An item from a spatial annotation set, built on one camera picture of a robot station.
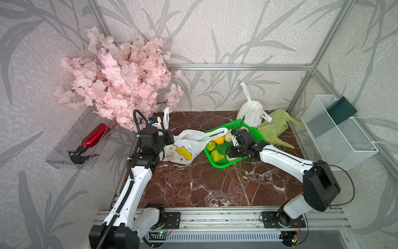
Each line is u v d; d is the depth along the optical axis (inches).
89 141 24.4
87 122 27.8
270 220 27.8
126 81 21.0
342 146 24.3
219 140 38.2
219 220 29.7
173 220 28.9
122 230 14.8
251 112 39.6
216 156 35.8
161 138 24.8
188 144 30.5
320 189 17.1
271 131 39.2
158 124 26.7
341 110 27.9
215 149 38.7
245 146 26.1
